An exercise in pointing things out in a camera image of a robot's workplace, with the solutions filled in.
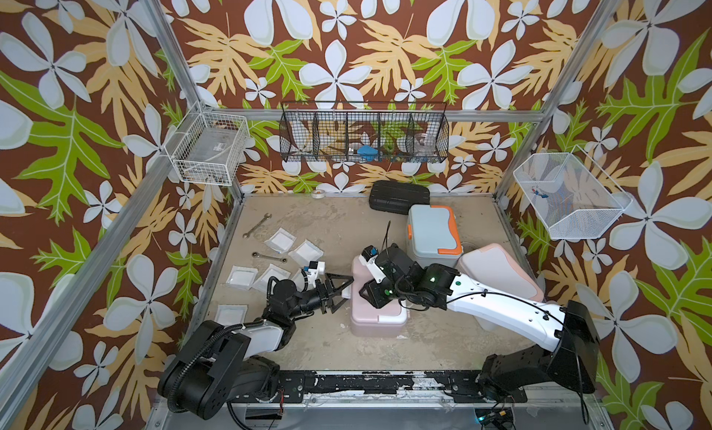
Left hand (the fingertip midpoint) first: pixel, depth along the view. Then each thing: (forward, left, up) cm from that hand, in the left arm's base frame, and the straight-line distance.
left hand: (353, 286), depth 76 cm
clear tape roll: (+53, +16, -17) cm, 58 cm away
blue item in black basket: (+44, -4, +12) cm, 46 cm away
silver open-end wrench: (+39, +37, -17) cm, 56 cm away
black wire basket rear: (+52, -6, +15) cm, 54 cm away
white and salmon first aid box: (+8, -42, -2) cm, 42 cm away
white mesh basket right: (+24, -66, +12) cm, 71 cm away
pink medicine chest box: (-9, -4, -2) cm, 10 cm away
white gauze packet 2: (+21, +18, -16) cm, 32 cm away
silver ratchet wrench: (+20, +36, -16) cm, 44 cm away
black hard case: (+44, -16, -9) cm, 48 cm away
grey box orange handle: (+19, -26, -2) cm, 32 cm away
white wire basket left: (+39, +46, +18) cm, 63 cm away
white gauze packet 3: (+11, +40, -17) cm, 45 cm away
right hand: (-1, -2, -1) cm, 3 cm away
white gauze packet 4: (+13, +29, -15) cm, 35 cm away
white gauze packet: (+26, +28, -16) cm, 42 cm away
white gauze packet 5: (-2, +40, -17) cm, 43 cm away
